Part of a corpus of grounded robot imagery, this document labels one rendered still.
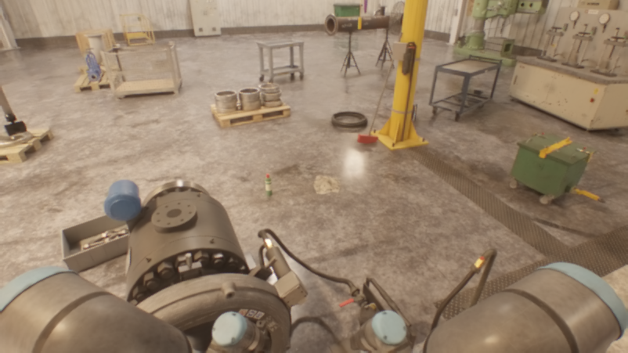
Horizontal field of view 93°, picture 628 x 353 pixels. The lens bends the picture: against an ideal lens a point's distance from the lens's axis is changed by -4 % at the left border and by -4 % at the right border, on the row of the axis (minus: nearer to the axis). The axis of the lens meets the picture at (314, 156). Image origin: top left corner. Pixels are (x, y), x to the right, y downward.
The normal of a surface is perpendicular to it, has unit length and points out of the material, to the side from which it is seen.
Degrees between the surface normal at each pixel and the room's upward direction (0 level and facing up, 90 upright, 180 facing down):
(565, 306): 15
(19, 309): 23
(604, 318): 45
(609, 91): 90
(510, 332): 31
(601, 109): 90
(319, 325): 0
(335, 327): 0
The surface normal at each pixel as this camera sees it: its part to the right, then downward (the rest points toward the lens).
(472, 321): -0.61, -0.78
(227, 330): -0.13, -0.69
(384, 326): 0.15, -0.69
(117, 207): 0.44, 0.43
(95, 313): 0.35, -0.85
